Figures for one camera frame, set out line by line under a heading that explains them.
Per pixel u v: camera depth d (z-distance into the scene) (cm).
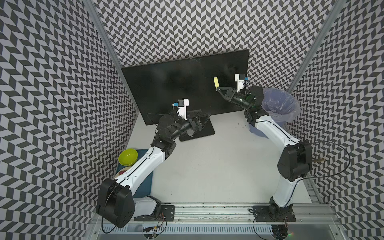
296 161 48
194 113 72
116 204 39
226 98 70
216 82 75
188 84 91
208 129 107
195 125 61
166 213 73
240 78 69
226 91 70
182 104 61
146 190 81
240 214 77
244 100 68
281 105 91
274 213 67
